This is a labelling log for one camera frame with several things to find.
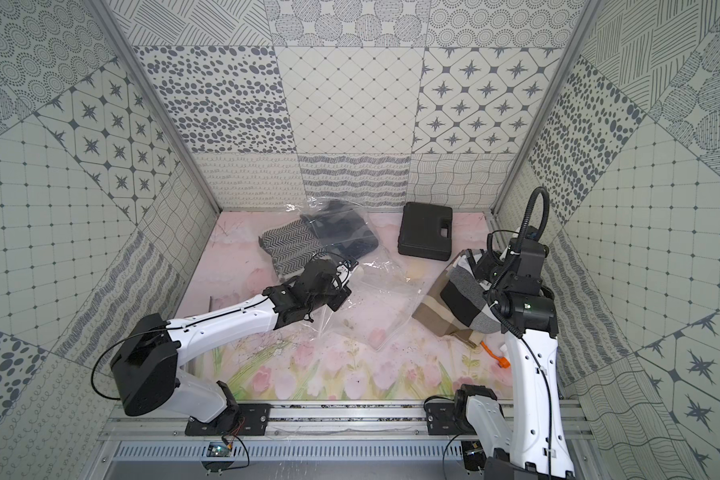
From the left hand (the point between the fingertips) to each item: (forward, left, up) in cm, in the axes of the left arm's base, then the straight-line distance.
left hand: (355, 283), depth 81 cm
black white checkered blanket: (0, -32, -5) cm, 32 cm away
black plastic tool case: (+31, -24, -12) cm, 41 cm away
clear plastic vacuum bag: (+2, -8, -17) cm, 19 cm away
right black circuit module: (-36, -31, -19) cm, 51 cm away
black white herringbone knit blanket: (+22, +25, -11) cm, 35 cm away
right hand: (0, -34, +12) cm, 36 cm away
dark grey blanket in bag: (+33, +8, -13) cm, 36 cm away
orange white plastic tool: (-14, -42, -16) cm, 47 cm away
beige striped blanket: (-3, -25, -13) cm, 28 cm away
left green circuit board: (-37, +32, -18) cm, 52 cm away
